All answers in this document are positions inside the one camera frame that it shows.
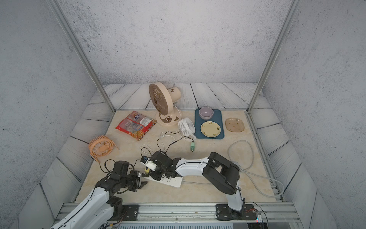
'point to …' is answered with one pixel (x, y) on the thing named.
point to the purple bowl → (206, 113)
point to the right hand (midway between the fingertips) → (150, 171)
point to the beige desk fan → (164, 100)
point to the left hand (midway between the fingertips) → (150, 177)
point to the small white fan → (187, 128)
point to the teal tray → (217, 117)
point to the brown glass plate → (234, 124)
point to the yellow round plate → (210, 129)
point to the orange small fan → (101, 146)
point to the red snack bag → (136, 125)
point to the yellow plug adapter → (147, 171)
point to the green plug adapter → (192, 146)
